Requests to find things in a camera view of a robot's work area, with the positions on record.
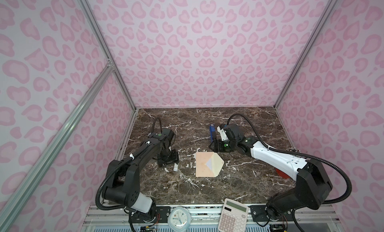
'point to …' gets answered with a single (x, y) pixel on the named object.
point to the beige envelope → (208, 164)
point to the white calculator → (234, 217)
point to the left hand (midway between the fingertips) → (174, 161)
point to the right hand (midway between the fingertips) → (213, 146)
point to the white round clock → (179, 219)
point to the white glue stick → (175, 167)
